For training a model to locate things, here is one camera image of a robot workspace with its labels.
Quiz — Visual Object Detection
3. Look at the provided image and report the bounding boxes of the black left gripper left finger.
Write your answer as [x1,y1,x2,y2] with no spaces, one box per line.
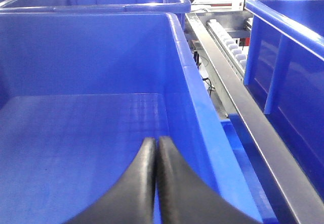
[65,137,157,224]

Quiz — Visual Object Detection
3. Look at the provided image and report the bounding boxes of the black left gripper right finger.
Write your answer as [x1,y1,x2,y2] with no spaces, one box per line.
[156,136,263,224]

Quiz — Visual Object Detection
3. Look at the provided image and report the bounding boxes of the steel rack on castors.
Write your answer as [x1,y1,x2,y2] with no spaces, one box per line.
[184,8,324,224]

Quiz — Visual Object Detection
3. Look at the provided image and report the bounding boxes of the row of blue bins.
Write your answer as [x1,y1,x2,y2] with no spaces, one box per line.
[0,0,324,224]

